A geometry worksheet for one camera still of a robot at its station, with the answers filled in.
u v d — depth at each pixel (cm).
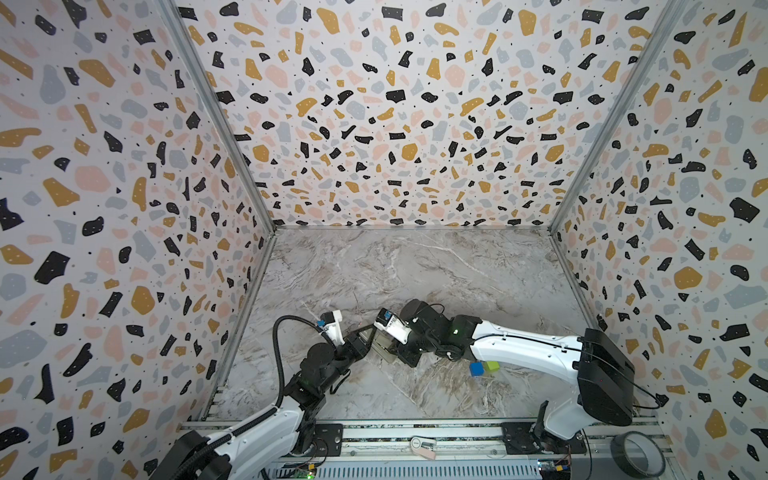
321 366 62
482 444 74
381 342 78
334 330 75
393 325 70
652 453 70
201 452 43
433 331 60
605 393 42
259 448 50
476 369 85
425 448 72
